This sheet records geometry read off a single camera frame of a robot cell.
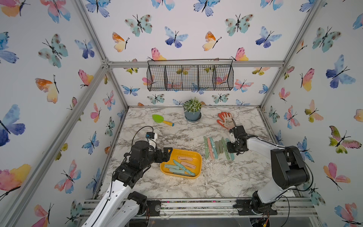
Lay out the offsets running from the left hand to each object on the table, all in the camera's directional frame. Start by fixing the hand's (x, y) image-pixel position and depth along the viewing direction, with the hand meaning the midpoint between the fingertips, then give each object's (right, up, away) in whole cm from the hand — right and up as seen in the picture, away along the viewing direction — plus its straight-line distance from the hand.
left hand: (166, 147), depth 75 cm
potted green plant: (+14, +23, +24) cm, 36 cm away
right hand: (+41, -3, +20) cm, 46 cm away
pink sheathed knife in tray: (+13, -14, +13) cm, 23 cm away
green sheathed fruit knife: (+24, -4, +21) cm, 32 cm away
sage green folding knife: (+31, -4, +22) cm, 38 cm away
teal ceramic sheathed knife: (+29, -2, +23) cm, 37 cm away
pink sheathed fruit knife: (+27, -4, +21) cm, 34 cm away
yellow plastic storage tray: (+1, -15, +12) cm, 19 cm away
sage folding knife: (+34, -5, +21) cm, 40 cm away
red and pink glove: (+43, +12, +33) cm, 55 cm away
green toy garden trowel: (-11, +15, +40) cm, 44 cm away
